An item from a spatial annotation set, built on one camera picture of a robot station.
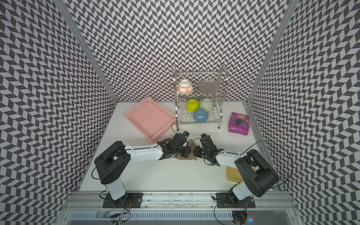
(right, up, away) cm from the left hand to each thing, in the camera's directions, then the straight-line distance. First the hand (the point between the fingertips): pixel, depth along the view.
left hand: (190, 152), depth 87 cm
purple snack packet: (+35, +17, +12) cm, 41 cm away
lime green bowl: (+2, +31, +19) cm, 37 cm away
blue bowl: (+8, +24, +14) cm, 28 cm away
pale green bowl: (+13, +32, +18) cm, 39 cm away
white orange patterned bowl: (-3, +41, -3) cm, 41 cm away
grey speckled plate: (+11, +40, -7) cm, 42 cm away
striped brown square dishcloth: (+1, -2, 0) cm, 2 cm away
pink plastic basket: (-31, +21, +25) cm, 45 cm away
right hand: (+2, -2, +3) cm, 4 cm away
